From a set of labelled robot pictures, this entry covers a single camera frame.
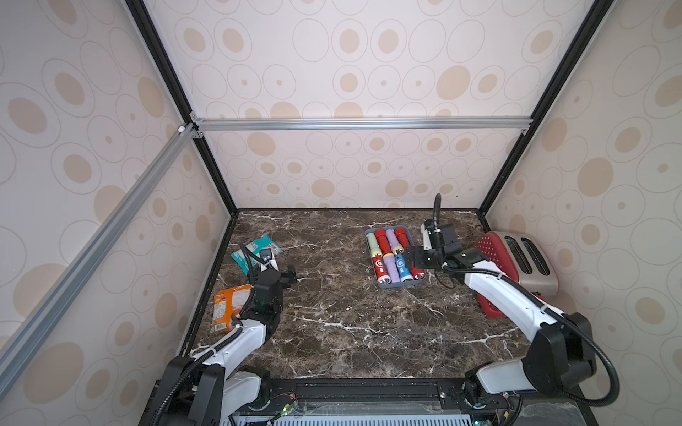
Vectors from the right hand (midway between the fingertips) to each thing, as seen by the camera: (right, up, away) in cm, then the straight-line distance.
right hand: (428, 253), depth 87 cm
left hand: (-48, -2, -1) cm, 48 cm away
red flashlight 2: (-12, +4, +19) cm, 23 cm away
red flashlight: (-1, -8, +8) cm, 11 cm away
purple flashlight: (-7, +2, +16) cm, 18 cm away
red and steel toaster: (+29, -1, -4) cm, 29 cm away
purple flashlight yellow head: (-10, -6, +10) cm, 16 cm away
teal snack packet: (-60, +3, +19) cm, 63 cm away
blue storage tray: (-9, -12, +8) cm, 17 cm away
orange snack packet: (-67, -17, +2) cm, 69 cm away
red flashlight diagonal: (-4, +5, +19) cm, 20 cm away
